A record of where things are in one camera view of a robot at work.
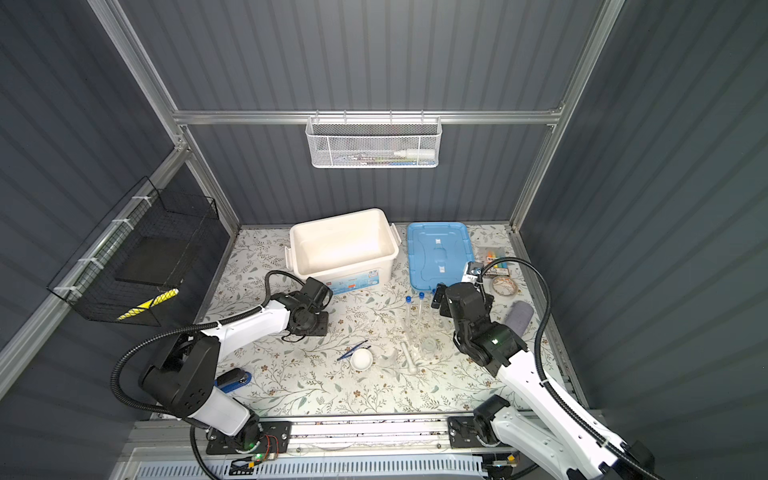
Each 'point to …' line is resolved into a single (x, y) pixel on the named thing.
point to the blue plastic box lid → (439, 253)
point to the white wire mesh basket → (374, 142)
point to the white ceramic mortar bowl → (362, 359)
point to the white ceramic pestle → (412, 369)
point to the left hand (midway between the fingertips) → (320, 327)
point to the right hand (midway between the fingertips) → (460, 290)
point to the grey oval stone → (519, 315)
